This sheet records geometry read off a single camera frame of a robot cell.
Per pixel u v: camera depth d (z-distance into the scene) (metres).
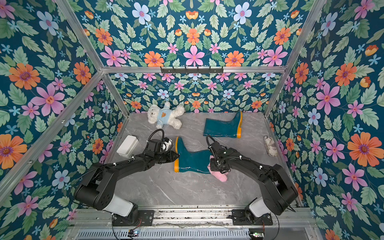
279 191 0.44
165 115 1.08
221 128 1.09
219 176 0.82
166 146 0.78
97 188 0.45
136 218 0.72
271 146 0.98
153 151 0.72
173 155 0.86
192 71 0.92
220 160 0.61
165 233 0.70
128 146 0.96
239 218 0.74
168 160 0.82
